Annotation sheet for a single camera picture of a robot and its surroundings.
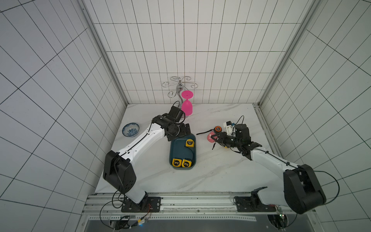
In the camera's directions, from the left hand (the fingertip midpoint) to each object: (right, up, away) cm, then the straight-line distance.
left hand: (182, 137), depth 81 cm
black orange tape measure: (+24, +3, +20) cm, 31 cm away
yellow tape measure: (+5, -6, +14) cm, 16 cm away
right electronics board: (+49, -40, -13) cm, 64 cm away
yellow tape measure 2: (-3, -16, +4) cm, 17 cm away
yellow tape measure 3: (+3, -17, +4) cm, 17 cm away
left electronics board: (-18, -38, -14) cm, 45 cm away
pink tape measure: (+16, 0, +3) cm, 16 cm away
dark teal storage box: (0, -12, +11) cm, 16 cm away
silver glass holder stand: (-3, +33, +11) cm, 35 cm away
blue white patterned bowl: (-38, +2, +20) cm, 43 cm away
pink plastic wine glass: (+3, +19, +13) cm, 23 cm away
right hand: (+15, -1, +2) cm, 15 cm away
